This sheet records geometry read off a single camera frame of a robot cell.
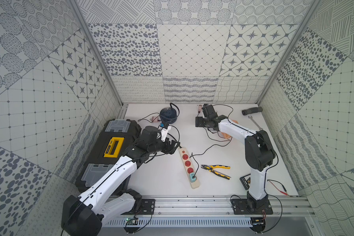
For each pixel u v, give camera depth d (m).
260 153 0.52
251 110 1.12
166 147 0.68
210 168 0.85
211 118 0.74
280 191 0.80
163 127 0.67
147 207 0.73
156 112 1.01
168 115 1.06
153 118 1.07
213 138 0.98
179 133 1.01
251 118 1.12
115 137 0.80
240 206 0.73
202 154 0.93
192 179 0.77
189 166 0.86
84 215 0.38
